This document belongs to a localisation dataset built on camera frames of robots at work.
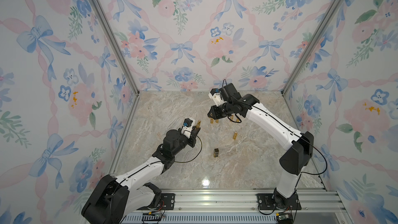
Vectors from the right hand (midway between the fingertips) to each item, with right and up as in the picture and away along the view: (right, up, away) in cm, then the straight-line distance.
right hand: (210, 113), depth 80 cm
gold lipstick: (-6, -6, -2) cm, 8 cm away
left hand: (-6, -7, 0) cm, 9 cm away
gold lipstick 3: (+11, -2, -13) cm, 18 cm away
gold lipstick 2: (+3, -6, +22) cm, 23 cm away
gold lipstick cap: (+6, -6, +23) cm, 24 cm away
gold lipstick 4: (+16, -14, +12) cm, 24 cm away
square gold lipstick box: (+4, -21, +3) cm, 22 cm away
